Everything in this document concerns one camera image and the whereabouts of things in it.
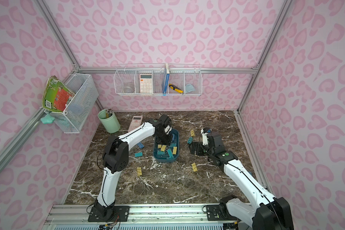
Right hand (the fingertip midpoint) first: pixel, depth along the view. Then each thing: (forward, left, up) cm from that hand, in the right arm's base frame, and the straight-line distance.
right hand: (195, 144), depth 82 cm
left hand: (+8, +16, -9) cm, 20 cm away
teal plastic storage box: (+1, +17, -13) cm, 21 cm away
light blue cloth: (+40, +3, +9) cm, 41 cm away
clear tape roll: (+35, +44, +12) cm, 58 cm away
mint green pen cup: (+20, +57, -2) cm, 61 cm away
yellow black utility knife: (+38, +13, +11) cm, 42 cm away
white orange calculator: (+36, +31, +16) cm, 50 cm away
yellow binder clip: (+19, 0, -14) cm, 24 cm away
